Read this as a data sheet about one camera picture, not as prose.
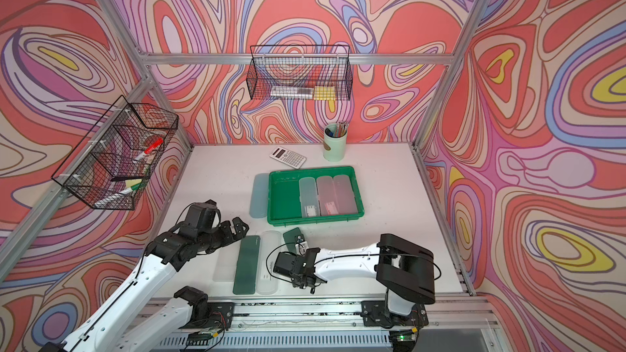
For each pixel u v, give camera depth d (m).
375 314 0.73
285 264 0.63
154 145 0.77
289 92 0.82
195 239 0.57
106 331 0.41
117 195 0.72
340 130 1.04
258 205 0.99
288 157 1.15
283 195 0.99
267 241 0.88
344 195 1.04
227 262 0.84
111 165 0.75
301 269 0.59
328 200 0.99
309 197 0.99
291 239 0.88
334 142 1.05
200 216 0.58
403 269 0.45
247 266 0.82
